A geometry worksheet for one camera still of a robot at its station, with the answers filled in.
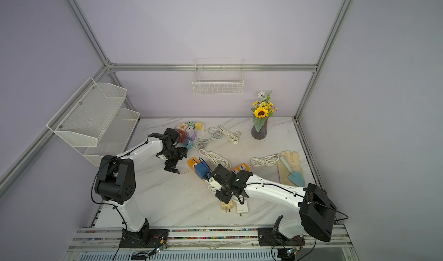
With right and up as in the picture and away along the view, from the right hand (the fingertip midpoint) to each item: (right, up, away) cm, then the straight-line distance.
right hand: (223, 192), depth 81 cm
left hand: (-21, +12, +11) cm, 27 cm away
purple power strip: (-20, +26, +27) cm, 42 cm away
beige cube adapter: (+1, -6, -2) cm, 6 cm away
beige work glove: (+40, +13, +18) cm, 46 cm away
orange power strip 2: (-18, +12, +15) cm, 26 cm away
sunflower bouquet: (+21, +41, +9) cm, 47 cm away
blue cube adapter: (-11, +10, +5) cm, 16 cm away
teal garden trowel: (+39, +5, +12) cm, 41 cm away
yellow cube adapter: (-17, +33, +27) cm, 46 cm away
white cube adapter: (+9, -7, -1) cm, 11 cm away
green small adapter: (-21, +34, +27) cm, 48 cm away
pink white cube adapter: (-26, +33, +24) cm, 48 cm away
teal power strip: (-23, +22, +21) cm, 38 cm away
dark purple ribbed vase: (+23, +28, +25) cm, 44 cm away
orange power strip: (+10, +10, +12) cm, 19 cm away
